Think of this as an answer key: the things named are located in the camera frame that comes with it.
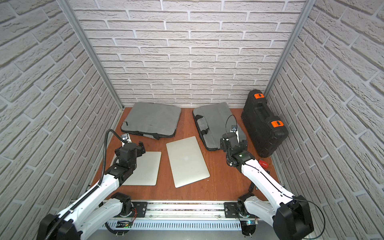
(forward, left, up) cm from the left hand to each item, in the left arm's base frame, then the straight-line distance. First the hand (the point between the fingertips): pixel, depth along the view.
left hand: (134, 141), depth 82 cm
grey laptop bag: (+26, -3, -12) cm, 29 cm away
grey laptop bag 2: (+23, -47, -11) cm, 54 cm away
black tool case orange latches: (+1, -73, +9) cm, 74 cm away
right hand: (0, -58, +2) cm, 58 cm away
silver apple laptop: (-7, -30, -14) cm, 34 cm away
